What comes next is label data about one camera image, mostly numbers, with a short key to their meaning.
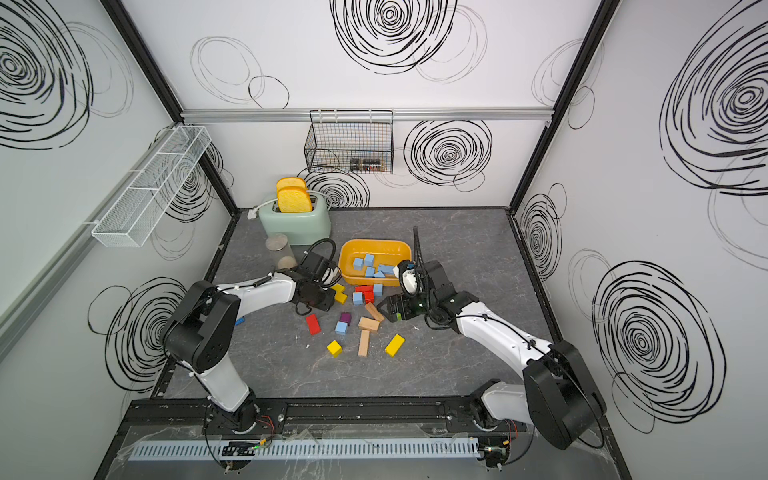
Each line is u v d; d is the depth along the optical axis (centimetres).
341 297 93
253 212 101
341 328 87
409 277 75
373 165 87
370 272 100
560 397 41
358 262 102
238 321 51
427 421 74
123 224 71
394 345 85
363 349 84
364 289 95
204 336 47
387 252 106
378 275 98
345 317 92
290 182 98
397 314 73
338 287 95
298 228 104
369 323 87
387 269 101
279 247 91
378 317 89
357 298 94
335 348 83
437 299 65
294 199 96
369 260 102
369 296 94
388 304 73
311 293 81
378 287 96
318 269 77
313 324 89
